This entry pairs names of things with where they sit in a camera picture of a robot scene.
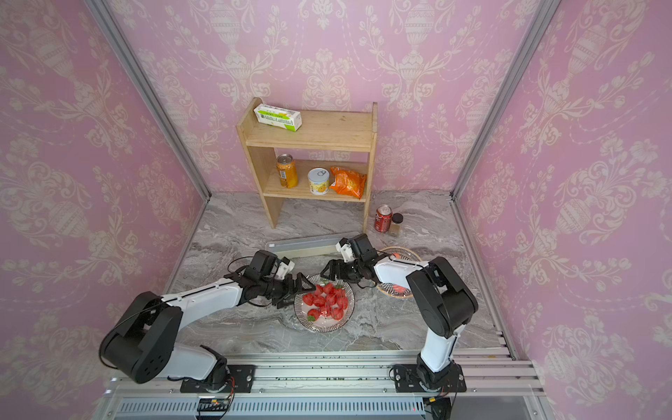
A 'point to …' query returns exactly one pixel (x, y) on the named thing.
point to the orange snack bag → (347, 182)
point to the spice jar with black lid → (395, 228)
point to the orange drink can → (288, 170)
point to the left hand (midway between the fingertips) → (309, 295)
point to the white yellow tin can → (318, 179)
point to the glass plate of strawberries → (327, 308)
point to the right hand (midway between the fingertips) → (329, 275)
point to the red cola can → (382, 218)
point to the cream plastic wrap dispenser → (309, 245)
